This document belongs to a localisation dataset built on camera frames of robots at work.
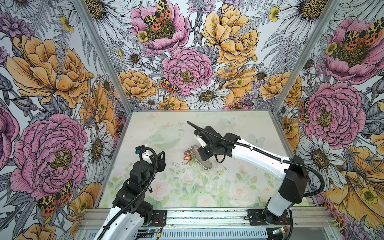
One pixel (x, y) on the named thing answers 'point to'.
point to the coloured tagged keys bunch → (188, 156)
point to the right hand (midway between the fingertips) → (204, 155)
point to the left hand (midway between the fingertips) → (160, 158)
